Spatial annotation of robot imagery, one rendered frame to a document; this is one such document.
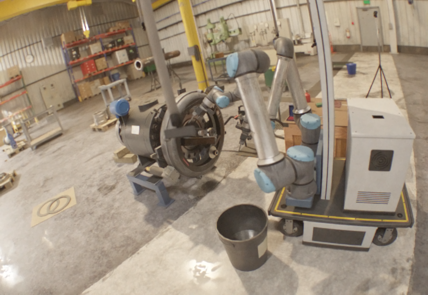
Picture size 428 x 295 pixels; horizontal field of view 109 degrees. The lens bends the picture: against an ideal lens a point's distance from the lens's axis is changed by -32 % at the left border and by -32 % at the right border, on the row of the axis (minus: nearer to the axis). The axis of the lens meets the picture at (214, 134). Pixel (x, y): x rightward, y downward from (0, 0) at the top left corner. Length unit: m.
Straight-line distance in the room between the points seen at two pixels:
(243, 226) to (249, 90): 0.92
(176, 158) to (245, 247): 0.86
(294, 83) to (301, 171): 0.72
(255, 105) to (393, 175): 0.82
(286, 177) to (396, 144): 0.59
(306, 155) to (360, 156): 0.29
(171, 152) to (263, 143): 0.82
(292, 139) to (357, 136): 1.24
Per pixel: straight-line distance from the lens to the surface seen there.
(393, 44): 11.52
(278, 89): 1.54
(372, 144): 1.17
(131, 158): 3.31
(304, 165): 1.21
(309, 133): 1.63
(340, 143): 2.22
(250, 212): 1.49
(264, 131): 1.10
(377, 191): 1.34
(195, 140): 1.84
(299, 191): 1.30
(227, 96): 1.65
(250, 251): 1.35
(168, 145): 1.71
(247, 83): 1.10
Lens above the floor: 1.34
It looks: 23 degrees down
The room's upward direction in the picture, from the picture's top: 13 degrees counter-clockwise
